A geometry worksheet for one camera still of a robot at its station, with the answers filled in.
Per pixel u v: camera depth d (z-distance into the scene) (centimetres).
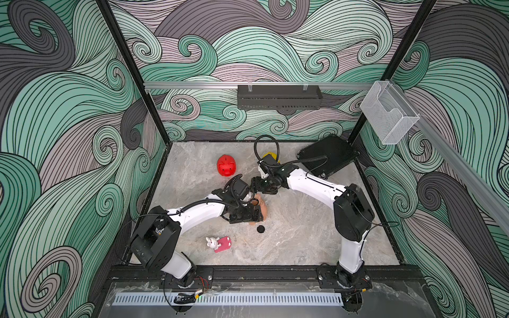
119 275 75
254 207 76
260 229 85
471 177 56
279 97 95
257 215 74
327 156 60
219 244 77
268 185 76
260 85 95
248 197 72
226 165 98
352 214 48
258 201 85
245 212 74
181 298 71
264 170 73
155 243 43
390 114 83
